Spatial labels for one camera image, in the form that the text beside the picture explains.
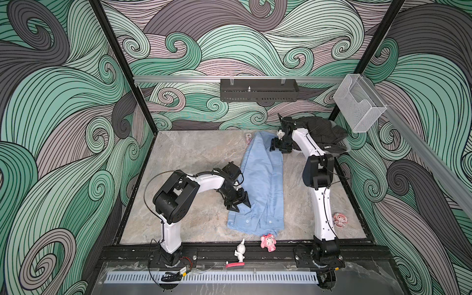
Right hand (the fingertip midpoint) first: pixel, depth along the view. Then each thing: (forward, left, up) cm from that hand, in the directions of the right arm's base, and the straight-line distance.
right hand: (277, 149), depth 104 cm
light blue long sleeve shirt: (-19, +10, -3) cm, 21 cm away
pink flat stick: (-57, +24, +2) cm, 62 cm away
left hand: (-33, +19, -2) cm, 38 cm away
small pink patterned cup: (+9, +16, 0) cm, 18 cm away
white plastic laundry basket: (+3, -39, +3) cm, 40 cm away
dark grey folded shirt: (+10, -31, +1) cm, 32 cm away
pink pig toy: (-48, +10, -1) cm, 49 cm away
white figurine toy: (-52, +22, -1) cm, 56 cm away
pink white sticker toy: (-39, -23, -2) cm, 46 cm away
